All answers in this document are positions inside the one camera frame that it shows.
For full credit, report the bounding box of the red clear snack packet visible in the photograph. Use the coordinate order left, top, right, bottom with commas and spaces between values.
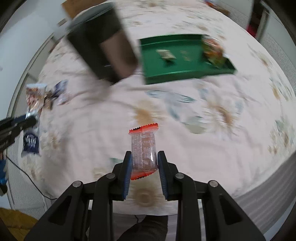
129, 123, 159, 180

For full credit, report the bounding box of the white blue long snack packet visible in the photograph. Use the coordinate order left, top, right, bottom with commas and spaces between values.
21, 83, 47, 157

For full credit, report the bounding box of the navy Danisa cookie packet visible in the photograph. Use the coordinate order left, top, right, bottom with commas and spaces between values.
48, 79, 70, 105

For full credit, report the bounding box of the floral bedspread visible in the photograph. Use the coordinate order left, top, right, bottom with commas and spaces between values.
21, 0, 296, 215

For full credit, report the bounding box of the green tray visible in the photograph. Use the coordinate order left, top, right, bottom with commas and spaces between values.
139, 34, 236, 85

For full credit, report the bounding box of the beige sugar-free snack packet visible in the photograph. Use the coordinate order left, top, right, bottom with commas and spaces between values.
156, 49, 176, 61

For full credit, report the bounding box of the dark brown box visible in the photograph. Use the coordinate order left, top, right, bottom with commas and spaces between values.
67, 2, 138, 84

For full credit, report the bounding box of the wooden headboard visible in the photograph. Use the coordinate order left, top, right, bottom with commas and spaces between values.
62, 0, 105, 19

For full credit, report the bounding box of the colourful dried fruit bag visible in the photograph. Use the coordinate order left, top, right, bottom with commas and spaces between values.
202, 35, 226, 68

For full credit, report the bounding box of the white wardrobe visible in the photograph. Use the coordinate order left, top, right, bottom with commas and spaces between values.
217, 1, 295, 88

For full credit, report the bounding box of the black cable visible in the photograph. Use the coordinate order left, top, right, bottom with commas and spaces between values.
4, 155, 57, 201

